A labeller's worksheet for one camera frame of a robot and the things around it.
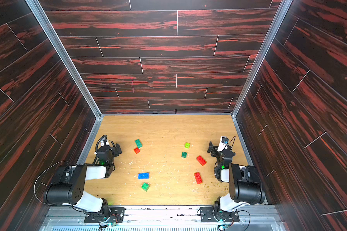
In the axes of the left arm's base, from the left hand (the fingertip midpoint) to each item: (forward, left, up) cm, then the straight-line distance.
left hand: (111, 145), depth 94 cm
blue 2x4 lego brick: (-18, -24, -5) cm, 30 cm away
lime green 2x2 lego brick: (+4, -51, -5) cm, 51 cm away
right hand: (+2, -73, +3) cm, 73 cm away
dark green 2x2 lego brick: (-3, -49, -6) cm, 49 cm away
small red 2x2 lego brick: (0, -16, -6) cm, 17 cm away
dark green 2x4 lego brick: (+5, -16, -6) cm, 18 cm away
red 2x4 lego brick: (-19, -57, -5) cm, 60 cm away
